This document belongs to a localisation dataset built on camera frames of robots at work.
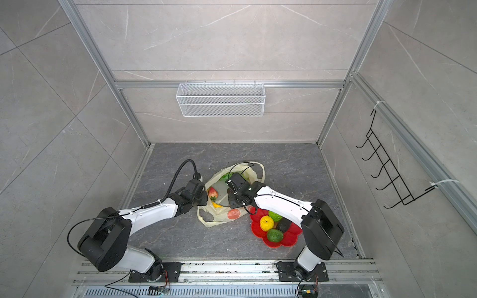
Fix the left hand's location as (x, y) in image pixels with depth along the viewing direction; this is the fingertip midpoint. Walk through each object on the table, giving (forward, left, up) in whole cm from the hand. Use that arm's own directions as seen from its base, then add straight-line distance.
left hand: (204, 190), depth 91 cm
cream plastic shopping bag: (+2, -6, -3) cm, 7 cm away
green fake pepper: (-23, -33, 0) cm, 40 cm away
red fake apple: (0, -4, -1) cm, 4 cm away
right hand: (-7, -15, +3) cm, 17 cm away
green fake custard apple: (-15, -34, -1) cm, 37 cm away
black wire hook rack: (-9, -74, +26) cm, 79 cm away
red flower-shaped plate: (-23, -39, -2) cm, 46 cm away
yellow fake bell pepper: (-17, -30, 0) cm, 34 cm away
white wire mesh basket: (+43, -7, +24) cm, 50 cm away
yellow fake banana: (-7, -6, -2) cm, 9 cm away
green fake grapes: (+8, -11, 0) cm, 14 cm away
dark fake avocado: (-18, -37, -1) cm, 42 cm away
